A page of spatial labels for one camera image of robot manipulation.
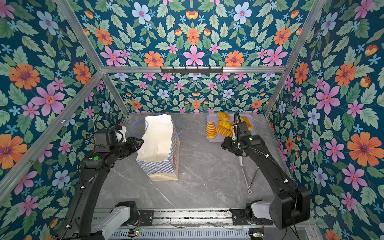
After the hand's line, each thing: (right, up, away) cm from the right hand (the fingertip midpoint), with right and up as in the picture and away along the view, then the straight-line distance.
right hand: (225, 145), depth 81 cm
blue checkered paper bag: (-41, -8, +16) cm, 44 cm away
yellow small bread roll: (+5, +11, +28) cm, 30 cm away
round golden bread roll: (+3, +18, +31) cm, 36 cm away
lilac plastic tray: (-4, +17, +35) cm, 39 cm away
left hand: (-41, +5, -10) cm, 43 cm away
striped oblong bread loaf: (+3, +6, +23) cm, 24 cm away
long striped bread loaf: (-7, +7, +23) cm, 25 cm away
